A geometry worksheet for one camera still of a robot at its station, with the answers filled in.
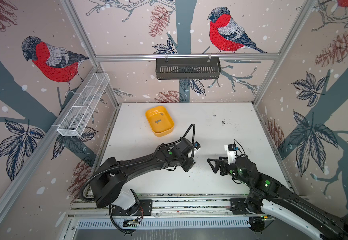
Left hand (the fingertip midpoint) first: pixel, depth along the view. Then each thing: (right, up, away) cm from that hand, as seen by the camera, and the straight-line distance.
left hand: (192, 163), depth 79 cm
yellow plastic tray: (-18, +18, +26) cm, 36 cm away
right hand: (+9, +3, -4) cm, 10 cm away
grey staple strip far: (-21, +27, +35) cm, 49 cm away
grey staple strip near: (-24, +21, +31) cm, 45 cm away
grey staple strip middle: (-22, +22, +31) cm, 44 cm away
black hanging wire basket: (-1, +59, +26) cm, 65 cm away
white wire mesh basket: (-59, +32, -1) cm, 67 cm away
